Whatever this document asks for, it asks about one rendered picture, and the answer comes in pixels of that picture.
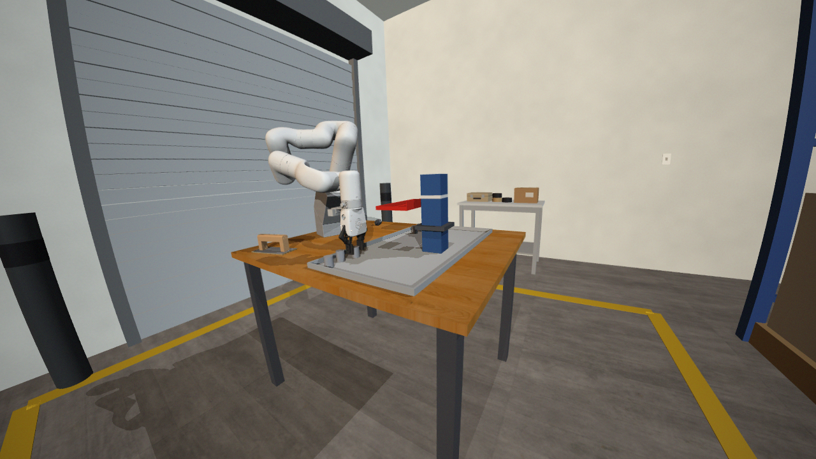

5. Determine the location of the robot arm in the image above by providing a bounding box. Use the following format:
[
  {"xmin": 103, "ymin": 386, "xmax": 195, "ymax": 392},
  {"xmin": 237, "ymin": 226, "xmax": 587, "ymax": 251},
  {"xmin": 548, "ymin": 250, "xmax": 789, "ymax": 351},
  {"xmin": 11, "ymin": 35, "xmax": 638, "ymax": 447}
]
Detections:
[{"xmin": 265, "ymin": 121, "xmax": 362, "ymax": 216}]

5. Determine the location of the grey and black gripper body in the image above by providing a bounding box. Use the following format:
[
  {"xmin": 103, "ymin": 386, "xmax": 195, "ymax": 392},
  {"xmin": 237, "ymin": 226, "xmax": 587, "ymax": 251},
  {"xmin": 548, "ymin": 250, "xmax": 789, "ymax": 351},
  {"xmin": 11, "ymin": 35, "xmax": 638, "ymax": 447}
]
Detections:
[{"xmin": 340, "ymin": 207, "xmax": 367, "ymax": 237}]

